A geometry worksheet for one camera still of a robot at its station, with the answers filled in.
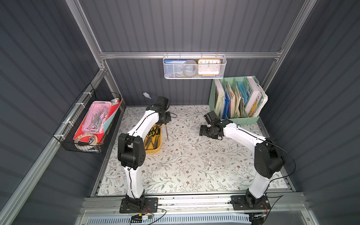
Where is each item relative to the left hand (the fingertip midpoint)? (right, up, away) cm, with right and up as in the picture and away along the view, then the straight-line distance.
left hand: (164, 118), depth 94 cm
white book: (+60, +17, 0) cm, 63 cm away
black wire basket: (-34, -12, -26) cm, 45 cm away
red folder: (-38, -6, -26) cm, 47 cm away
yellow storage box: (-9, -16, +5) cm, 19 cm away
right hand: (+28, -9, -2) cm, 30 cm away
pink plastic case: (-33, -2, -23) cm, 40 cm away
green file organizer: (+50, +14, +2) cm, 52 cm away
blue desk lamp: (-13, +17, +3) cm, 21 cm away
